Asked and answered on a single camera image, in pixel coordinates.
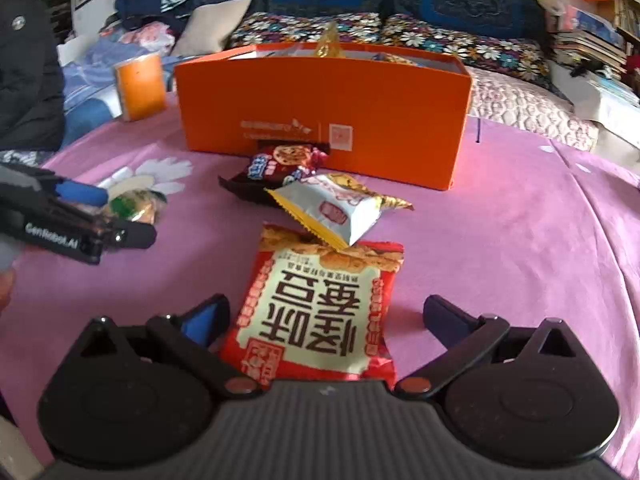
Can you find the blue floral blanket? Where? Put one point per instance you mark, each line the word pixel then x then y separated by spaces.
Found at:
pixel 95 75

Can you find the beige quilted sofa cover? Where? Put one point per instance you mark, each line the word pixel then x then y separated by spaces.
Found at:
pixel 530 105

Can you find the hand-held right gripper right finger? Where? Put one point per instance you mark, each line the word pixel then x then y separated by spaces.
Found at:
pixel 445 322

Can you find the green label biscuit packet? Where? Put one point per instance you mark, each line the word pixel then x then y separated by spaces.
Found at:
pixel 132 206

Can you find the dark jacket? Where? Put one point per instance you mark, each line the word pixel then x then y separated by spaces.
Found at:
pixel 25 60

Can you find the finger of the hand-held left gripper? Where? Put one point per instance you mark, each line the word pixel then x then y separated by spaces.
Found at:
pixel 82 194
pixel 132 235

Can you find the stack of books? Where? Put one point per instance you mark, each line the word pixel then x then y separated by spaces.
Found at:
pixel 590 42

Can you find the orange cardboard box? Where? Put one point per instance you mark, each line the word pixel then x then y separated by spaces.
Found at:
pixel 375 105

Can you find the wooden bookshelf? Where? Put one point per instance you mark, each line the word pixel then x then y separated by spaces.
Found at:
pixel 629 10

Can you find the yellow clear cake packet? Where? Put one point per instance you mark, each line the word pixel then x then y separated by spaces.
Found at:
pixel 329 42

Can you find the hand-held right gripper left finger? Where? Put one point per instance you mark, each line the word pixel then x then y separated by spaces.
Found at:
pixel 205 321

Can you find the orange cylindrical canister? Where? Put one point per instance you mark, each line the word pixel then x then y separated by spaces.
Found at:
pixel 142 85

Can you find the white paper box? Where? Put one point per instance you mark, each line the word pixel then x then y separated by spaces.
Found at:
pixel 610 100

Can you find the floral pattern pillow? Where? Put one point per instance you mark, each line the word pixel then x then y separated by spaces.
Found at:
pixel 305 30
pixel 475 50

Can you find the red and cream snack packet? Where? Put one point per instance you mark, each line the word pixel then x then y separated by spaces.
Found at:
pixel 310 310

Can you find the beige cushion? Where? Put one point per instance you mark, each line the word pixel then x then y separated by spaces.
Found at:
pixel 210 27

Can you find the dark red cookie packet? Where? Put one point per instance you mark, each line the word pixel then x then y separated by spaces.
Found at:
pixel 280 160

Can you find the white and yellow snack packet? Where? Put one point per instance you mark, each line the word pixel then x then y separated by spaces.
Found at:
pixel 340 210

